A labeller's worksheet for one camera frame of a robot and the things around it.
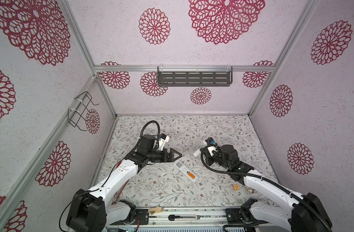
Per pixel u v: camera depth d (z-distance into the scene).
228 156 0.61
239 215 0.73
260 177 0.52
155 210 0.75
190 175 0.87
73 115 0.72
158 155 0.69
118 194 0.81
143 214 0.75
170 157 0.68
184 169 0.90
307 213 0.40
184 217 0.73
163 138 0.73
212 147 0.68
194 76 0.95
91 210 0.40
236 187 0.83
